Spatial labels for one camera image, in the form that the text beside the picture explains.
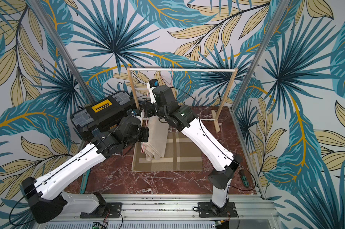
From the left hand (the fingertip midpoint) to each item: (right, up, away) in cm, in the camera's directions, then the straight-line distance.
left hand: (147, 131), depth 72 cm
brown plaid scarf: (+18, -17, +21) cm, 33 cm away
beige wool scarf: (+4, -9, +6) cm, 11 cm away
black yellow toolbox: (-34, +9, +21) cm, 40 cm away
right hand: (-5, +9, -10) cm, 14 cm away
